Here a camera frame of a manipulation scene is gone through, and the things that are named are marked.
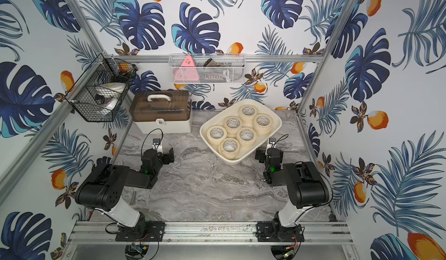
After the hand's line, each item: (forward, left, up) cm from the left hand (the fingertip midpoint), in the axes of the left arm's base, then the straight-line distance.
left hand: (162, 146), depth 94 cm
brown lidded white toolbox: (+13, 0, +13) cm, 19 cm away
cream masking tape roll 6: (+5, -36, -5) cm, 37 cm away
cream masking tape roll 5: (+15, -27, -5) cm, 31 cm away
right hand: (+4, -58, -2) cm, 58 cm away
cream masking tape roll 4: (+15, -46, -6) cm, 49 cm away
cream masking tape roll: (+33, -47, -4) cm, 58 cm away
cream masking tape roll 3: (+24, -38, -6) cm, 45 cm away
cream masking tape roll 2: (+24, -57, -4) cm, 62 cm away
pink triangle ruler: (+28, -12, +27) cm, 40 cm away
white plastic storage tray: (+3, -45, -5) cm, 46 cm away
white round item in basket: (+10, +22, +26) cm, 36 cm away
